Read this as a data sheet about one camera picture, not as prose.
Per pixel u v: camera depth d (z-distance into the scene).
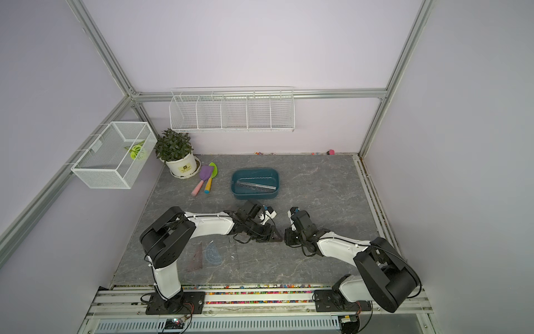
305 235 0.69
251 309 0.74
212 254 0.85
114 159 0.83
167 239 0.49
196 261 0.83
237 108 0.98
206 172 1.13
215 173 1.12
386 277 0.43
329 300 0.74
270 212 0.85
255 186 1.06
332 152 1.24
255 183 1.06
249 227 0.79
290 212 0.84
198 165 1.15
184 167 1.05
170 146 0.98
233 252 0.86
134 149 0.81
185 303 0.73
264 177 1.11
